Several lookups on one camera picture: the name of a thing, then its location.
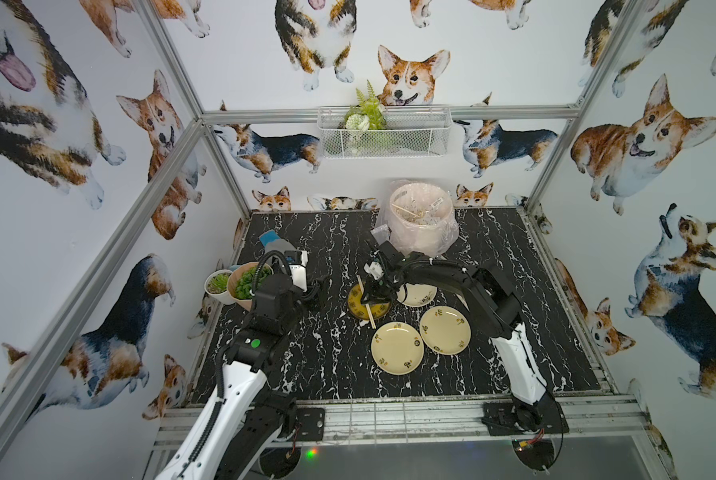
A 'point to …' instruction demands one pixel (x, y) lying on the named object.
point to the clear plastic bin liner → (383, 224)
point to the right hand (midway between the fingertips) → (359, 302)
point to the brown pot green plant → (241, 279)
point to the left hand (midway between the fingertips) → (323, 271)
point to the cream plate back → (416, 295)
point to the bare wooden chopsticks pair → (367, 306)
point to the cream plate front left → (397, 348)
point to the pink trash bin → (422, 218)
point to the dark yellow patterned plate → (358, 308)
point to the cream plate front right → (445, 330)
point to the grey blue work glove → (272, 242)
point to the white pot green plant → (216, 286)
